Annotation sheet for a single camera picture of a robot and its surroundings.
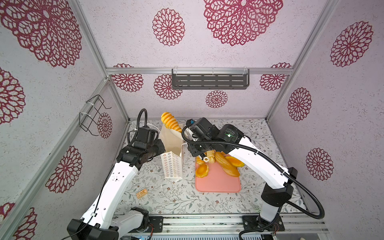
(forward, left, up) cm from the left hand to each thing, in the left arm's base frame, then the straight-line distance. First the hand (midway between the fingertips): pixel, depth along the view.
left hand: (161, 148), depth 76 cm
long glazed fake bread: (-1, -37, -19) cm, 41 cm away
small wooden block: (-15, +13, -22) cm, 30 cm away
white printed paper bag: (-4, -6, -1) cm, 7 cm away
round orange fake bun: (-3, -21, -18) cm, 28 cm away
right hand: (-3, -14, +8) cm, 17 cm away
